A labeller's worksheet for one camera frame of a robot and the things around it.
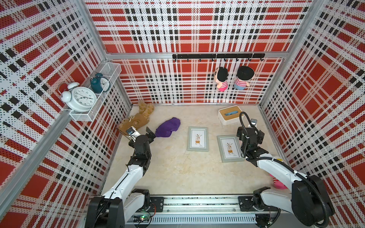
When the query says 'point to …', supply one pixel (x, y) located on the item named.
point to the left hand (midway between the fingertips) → (145, 130)
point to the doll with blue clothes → (244, 74)
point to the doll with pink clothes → (220, 76)
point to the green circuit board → (141, 219)
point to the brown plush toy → (139, 120)
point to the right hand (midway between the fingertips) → (252, 128)
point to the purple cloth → (165, 128)
